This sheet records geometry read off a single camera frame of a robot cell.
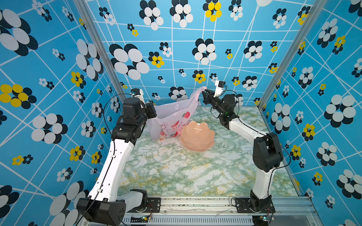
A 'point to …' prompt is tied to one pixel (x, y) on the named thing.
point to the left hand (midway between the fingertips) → (154, 103)
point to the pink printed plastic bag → (170, 117)
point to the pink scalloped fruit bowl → (197, 137)
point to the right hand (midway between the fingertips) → (204, 88)
